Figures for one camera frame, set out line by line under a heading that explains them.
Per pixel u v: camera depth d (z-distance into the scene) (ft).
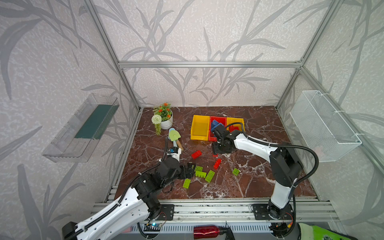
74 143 2.09
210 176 2.78
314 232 2.21
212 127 3.27
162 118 3.18
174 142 3.23
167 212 2.41
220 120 3.45
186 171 2.15
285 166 1.58
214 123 3.43
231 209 2.48
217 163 2.92
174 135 3.33
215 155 3.06
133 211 1.92
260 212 2.42
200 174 2.77
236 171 2.84
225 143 2.17
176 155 2.19
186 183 2.70
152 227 2.35
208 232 2.14
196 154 3.06
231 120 3.57
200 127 3.47
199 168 2.87
